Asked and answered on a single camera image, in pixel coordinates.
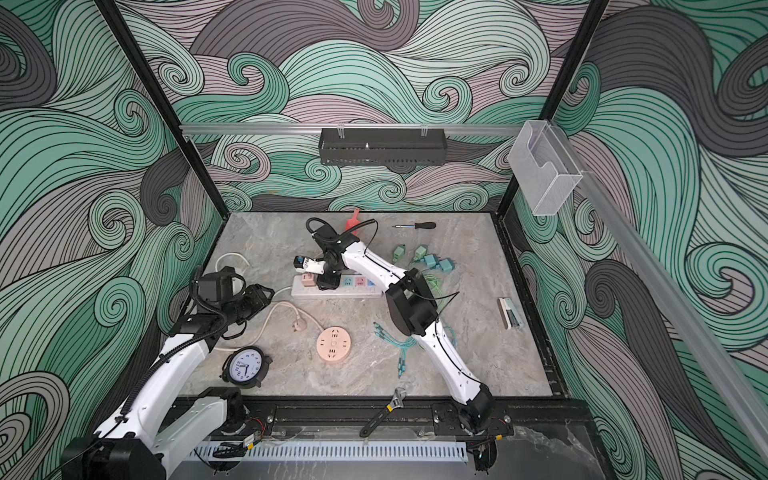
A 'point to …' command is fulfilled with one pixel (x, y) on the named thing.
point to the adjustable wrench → (397, 402)
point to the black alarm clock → (245, 367)
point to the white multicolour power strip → (350, 287)
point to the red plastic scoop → (353, 222)
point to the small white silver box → (509, 314)
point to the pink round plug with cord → (299, 325)
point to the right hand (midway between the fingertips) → (325, 277)
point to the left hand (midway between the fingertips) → (270, 291)
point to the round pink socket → (334, 344)
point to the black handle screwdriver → (420, 225)
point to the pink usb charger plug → (308, 280)
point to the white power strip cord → (237, 253)
